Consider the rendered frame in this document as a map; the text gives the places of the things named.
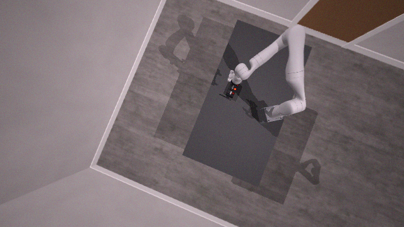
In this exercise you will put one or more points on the grey power strip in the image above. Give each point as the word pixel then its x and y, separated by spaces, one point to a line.
pixel 231 93

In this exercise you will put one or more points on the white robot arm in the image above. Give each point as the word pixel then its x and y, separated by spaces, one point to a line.
pixel 294 38

